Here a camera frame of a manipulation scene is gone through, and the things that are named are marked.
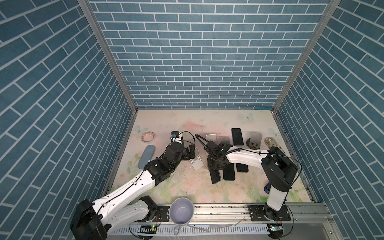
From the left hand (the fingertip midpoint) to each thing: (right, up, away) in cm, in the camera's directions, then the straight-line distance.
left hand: (188, 146), depth 78 cm
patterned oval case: (+53, -1, +21) cm, 57 cm away
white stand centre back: (+13, +3, +13) cm, 19 cm away
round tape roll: (-31, +2, +27) cm, 41 cm away
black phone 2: (+33, +2, +27) cm, 42 cm away
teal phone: (+15, -19, +9) cm, 26 cm away
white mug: (-4, -32, -4) cm, 33 cm away
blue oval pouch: (-27, -9, +14) cm, 32 cm away
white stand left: (+5, -12, +11) cm, 17 cm away
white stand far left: (+23, +1, +20) cm, 30 cm away
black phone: (+23, -17, +7) cm, 29 cm away
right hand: (+11, -15, +11) cm, 22 cm away
